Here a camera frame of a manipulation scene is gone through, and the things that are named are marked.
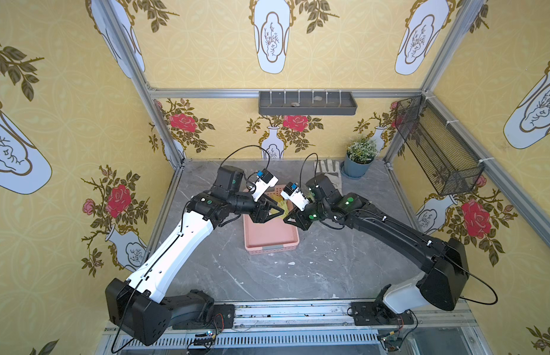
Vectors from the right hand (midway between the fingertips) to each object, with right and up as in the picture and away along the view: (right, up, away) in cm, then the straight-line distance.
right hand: (286, 221), depth 75 cm
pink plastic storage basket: (-4, -9, +18) cm, 20 cm away
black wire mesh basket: (+62, +20, +8) cm, 65 cm away
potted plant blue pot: (+35, +25, +28) cm, 51 cm away
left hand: (-2, +5, -5) cm, 8 cm away
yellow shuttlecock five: (-1, +7, -4) cm, 8 cm away
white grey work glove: (+25, +21, +42) cm, 53 cm away
